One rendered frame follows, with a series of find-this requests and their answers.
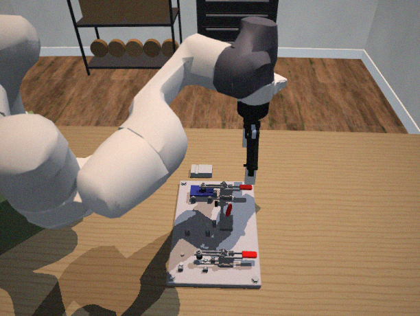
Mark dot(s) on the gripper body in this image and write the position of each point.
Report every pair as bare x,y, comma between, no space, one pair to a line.
252,113

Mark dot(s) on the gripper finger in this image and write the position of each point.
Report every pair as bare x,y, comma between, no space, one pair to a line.
251,153
244,140

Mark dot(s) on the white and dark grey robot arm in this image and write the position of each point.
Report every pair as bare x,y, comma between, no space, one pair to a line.
38,171

